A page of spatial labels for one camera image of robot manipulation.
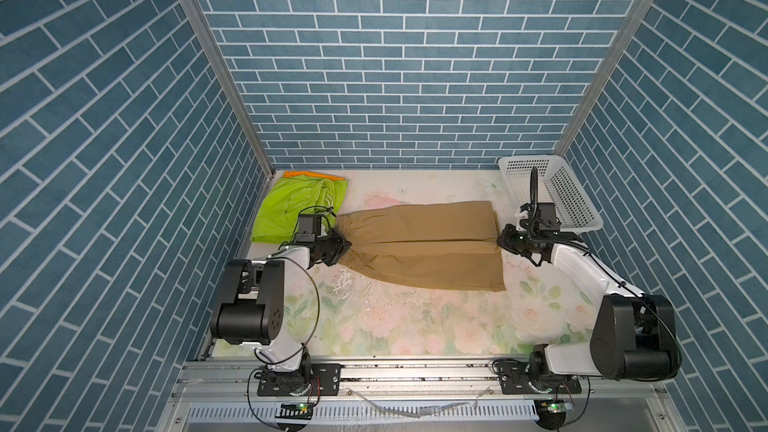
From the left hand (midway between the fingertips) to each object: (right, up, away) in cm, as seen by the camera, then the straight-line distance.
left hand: (352, 239), depth 94 cm
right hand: (+45, +2, -4) cm, 45 cm away
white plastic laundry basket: (+76, +19, +19) cm, 80 cm away
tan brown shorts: (+29, -1, -6) cm, 30 cm away
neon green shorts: (-21, +14, +10) cm, 28 cm away
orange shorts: (-19, +23, +23) cm, 37 cm away
